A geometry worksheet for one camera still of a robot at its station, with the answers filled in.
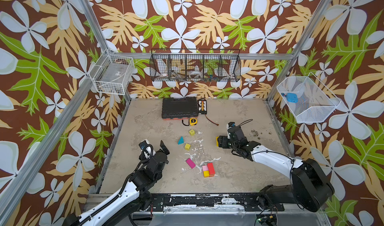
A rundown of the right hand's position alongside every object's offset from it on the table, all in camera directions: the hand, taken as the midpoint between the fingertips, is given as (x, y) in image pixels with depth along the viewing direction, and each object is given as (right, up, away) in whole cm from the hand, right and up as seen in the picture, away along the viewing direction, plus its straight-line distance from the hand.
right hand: (221, 138), depth 89 cm
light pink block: (-11, -16, -6) cm, 20 cm away
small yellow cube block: (-20, -6, +3) cm, 21 cm away
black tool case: (-28, +19, +20) cm, 39 cm away
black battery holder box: (-9, +20, +25) cm, 34 cm away
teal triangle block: (-25, -3, +8) cm, 26 cm away
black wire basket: (-16, +47, +8) cm, 50 cm away
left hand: (-38, -2, -9) cm, 39 cm away
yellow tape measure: (-17, +9, +15) cm, 24 cm away
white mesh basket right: (+48, +20, -11) cm, 53 cm away
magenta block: (-18, -15, -2) cm, 24 cm away
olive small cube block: (-18, +2, +9) cm, 20 cm away
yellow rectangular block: (-10, -19, -7) cm, 22 cm away
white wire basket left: (-65, +38, -3) cm, 76 cm away
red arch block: (-7, -16, -8) cm, 19 cm away
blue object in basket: (+41, +25, -3) cm, 48 cm away
